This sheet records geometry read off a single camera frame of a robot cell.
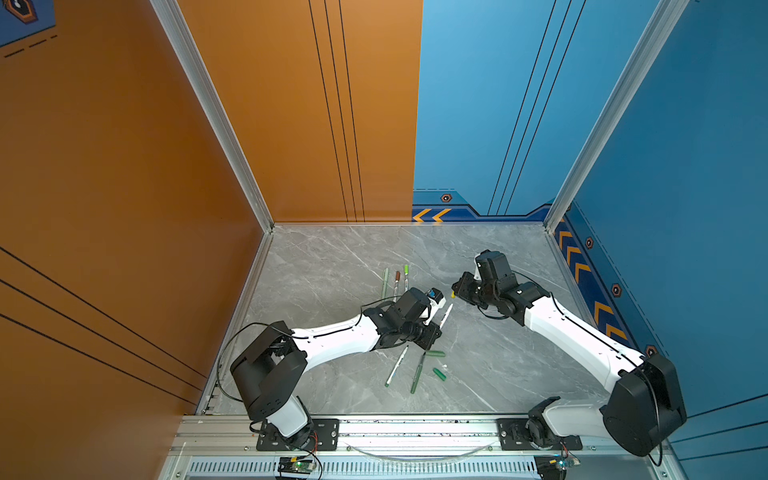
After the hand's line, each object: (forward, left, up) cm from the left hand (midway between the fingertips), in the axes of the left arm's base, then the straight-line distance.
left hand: (442, 330), depth 82 cm
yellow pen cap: (+4, -2, +13) cm, 13 cm away
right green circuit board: (-29, -25, -11) cm, 40 cm away
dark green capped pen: (-9, +7, -9) cm, 14 cm away
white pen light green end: (+26, +9, -9) cm, 29 cm away
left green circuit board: (-30, +37, -10) cm, 48 cm away
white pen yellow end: (+3, -1, +3) cm, 4 cm away
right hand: (+11, -3, +6) cm, 13 cm away
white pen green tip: (-7, +13, -9) cm, 17 cm away
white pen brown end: (+24, +12, -9) cm, 28 cm away
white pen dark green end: (+21, +17, -9) cm, 29 cm away
